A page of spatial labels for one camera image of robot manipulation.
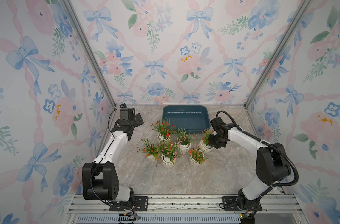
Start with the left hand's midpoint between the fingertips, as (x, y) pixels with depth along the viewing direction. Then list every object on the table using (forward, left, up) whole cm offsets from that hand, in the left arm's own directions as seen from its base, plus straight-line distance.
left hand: (134, 117), depth 88 cm
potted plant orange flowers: (-14, -44, -10) cm, 47 cm away
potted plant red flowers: (-20, -13, -5) cm, 24 cm away
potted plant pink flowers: (-13, -31, -5) cm, 34 cm away
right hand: (-7, -49, -14) cm, 51 cm away
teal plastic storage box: (+19, -36, -22) cm, 46 cm away
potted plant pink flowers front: (-22, -23, -6) cm, 32 cm away
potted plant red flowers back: (-5, -19, -5) cm, 21 cm away
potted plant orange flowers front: (-22, -38, -7) cm, 45 cm away
